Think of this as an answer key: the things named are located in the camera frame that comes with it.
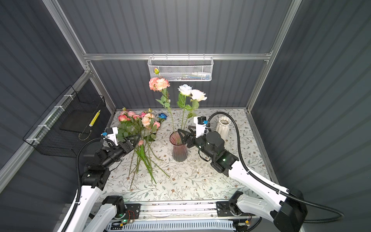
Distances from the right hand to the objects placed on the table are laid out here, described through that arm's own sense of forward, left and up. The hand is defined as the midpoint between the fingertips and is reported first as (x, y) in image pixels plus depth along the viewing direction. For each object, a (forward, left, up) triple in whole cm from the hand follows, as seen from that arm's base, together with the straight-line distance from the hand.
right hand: (184, 129), depth 68 cm
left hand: (-2, +23, -3) cm, 23 cm away
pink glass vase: (+8, +5, -33) cm, 35 cm away
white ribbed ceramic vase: (+10, -22, -11) cm, 26 cm away
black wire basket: (+10, +58, -1) cm, 59 cm away
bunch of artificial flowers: (+23, +32, -25) cm, 46 cm away
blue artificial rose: (+34, +20, -27) cm, 48 cm away
